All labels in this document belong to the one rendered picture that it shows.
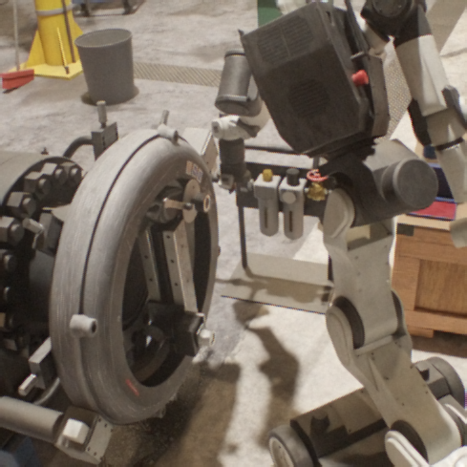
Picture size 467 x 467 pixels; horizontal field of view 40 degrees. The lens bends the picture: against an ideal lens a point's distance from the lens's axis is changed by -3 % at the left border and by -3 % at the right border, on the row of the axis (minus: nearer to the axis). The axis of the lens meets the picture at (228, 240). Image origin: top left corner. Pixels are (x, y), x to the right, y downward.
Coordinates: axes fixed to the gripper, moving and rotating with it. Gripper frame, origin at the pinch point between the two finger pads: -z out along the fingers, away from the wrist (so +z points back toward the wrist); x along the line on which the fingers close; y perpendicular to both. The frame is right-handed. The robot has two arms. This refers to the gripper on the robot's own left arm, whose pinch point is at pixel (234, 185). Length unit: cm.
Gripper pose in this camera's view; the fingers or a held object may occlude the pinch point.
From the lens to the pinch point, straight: 230.1
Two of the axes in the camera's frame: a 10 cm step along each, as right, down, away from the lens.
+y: -3.4, 5.5, -7.6
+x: -9.4, -1.4, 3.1
